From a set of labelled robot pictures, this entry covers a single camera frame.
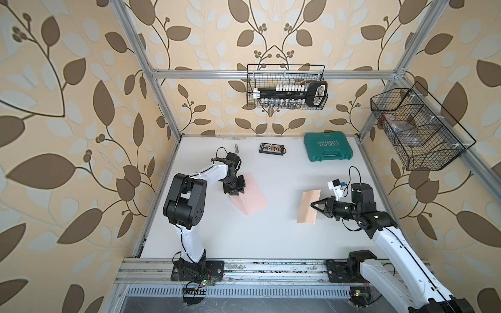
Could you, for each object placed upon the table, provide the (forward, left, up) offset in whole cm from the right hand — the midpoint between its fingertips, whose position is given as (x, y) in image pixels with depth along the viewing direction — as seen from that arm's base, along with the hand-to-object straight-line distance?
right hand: (311, 205), depth 76 cm
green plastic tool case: (+41, -15, -10) cm, 45 cm away
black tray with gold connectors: (+41, +12, -12) cm, 45 cm away
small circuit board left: (-25, +46, -16) cm, 55 cm away
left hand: (+15, +30, -11) cm, 35 cm away
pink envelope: (+12, +24, -17) cm, 31 cm away
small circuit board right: (-28, -16, -16) cm, 37 cm away
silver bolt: (+41, +33, -12) cm, 54 cm away
